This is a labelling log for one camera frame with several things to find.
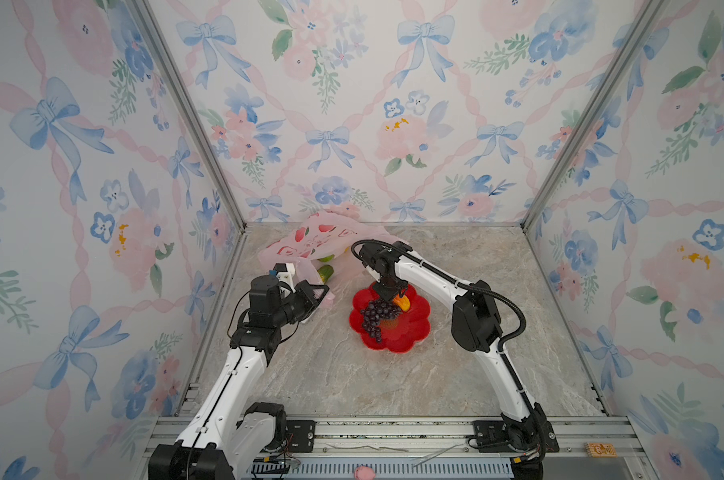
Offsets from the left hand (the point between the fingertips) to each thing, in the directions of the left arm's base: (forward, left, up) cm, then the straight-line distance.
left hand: (330, 284), depth 77 cm
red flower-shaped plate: (-3, -20, -23) cm, 30 cm away
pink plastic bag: (+18, +5, -5) cm, 19 cm away
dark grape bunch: (+2, -12, -18) cm, 22 cm away
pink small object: (-38, -9, -20) cm, 44 cm away
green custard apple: (+17, +3, -11) cm, 21 cm away
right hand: (+10, -17, -18) cm, 27 cm away
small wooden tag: (-33, -66, -21) cm, 77 cm away
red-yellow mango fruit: (+6, -21, -18) cm, 29 cm away
